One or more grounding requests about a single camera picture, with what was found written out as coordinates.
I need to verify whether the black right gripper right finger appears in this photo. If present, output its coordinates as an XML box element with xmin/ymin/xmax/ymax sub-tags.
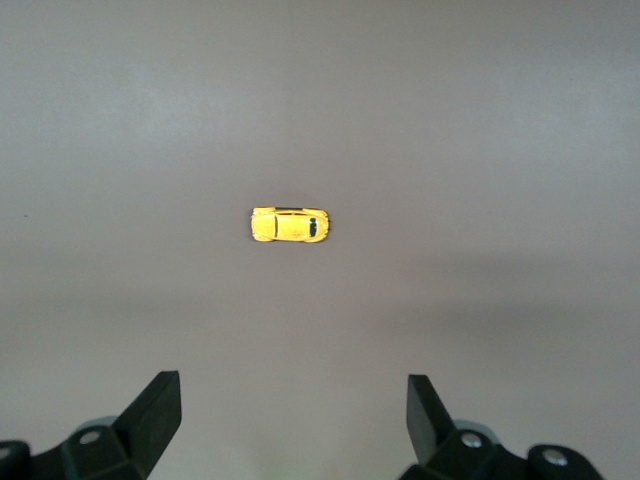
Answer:
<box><xmin>397</xmin><ymin>374</ymin><xmax>607</xmax><ymax>480</ymax></box>

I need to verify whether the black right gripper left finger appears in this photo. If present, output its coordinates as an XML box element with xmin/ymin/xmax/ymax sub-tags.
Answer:
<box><xmin>0</xmin><ymin>370</ymin><xmax>183</xmax><ymax>480</ymax></box>

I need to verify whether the yellow beetle toy car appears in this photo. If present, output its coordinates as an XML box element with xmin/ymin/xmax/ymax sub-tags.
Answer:
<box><xmin>248</xmin><ymin>205</ymin><xmax>332</xmax><ymax>246</ymax></box>

